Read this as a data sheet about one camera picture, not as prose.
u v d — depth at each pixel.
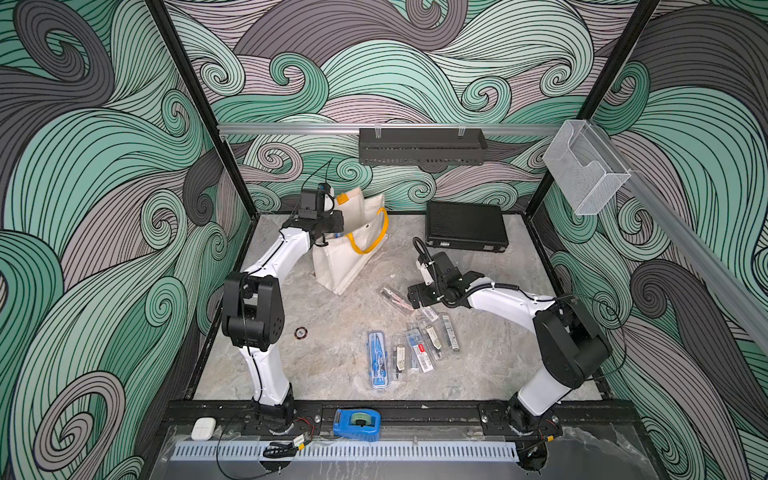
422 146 0.97
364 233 0.91
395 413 0.75
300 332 0.88
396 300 0.94
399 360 0.81
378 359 0.82
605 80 0.82
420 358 0.80
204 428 0.71
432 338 0.85
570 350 0.45
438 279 0.70
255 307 0.51
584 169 0.80
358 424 0.69
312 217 0.73
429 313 0.90
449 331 0.86
